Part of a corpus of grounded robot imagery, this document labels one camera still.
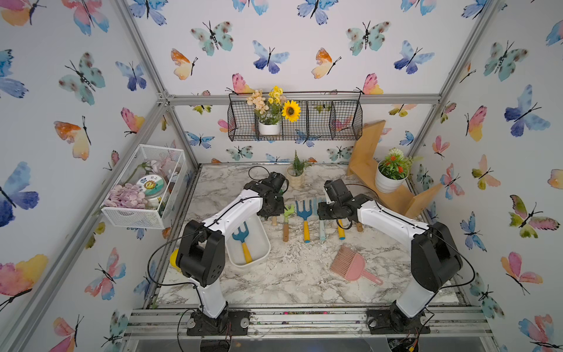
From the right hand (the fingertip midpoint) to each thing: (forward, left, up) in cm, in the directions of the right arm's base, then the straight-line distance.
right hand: (324, 208), depth 90 cm
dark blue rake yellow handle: (-4, -8, -11) cm, 14 cm away
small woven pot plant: (+24, +12, -4) cm, 27 cm away
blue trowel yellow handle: (-9, +34, -10) cm, 36 cm away
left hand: (-1, +18, 0) cm, 18 cm away
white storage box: (-11, +31, -12) cm, 35 cm away
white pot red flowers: (+12, -27, +10) cm, 31 cm away
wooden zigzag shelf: (+25, -20, -4) cm, 32 cm away
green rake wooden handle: (+5, +15, -10) cm, 19 cm away
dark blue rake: (-1, +6, -11) cm, 13 cm away
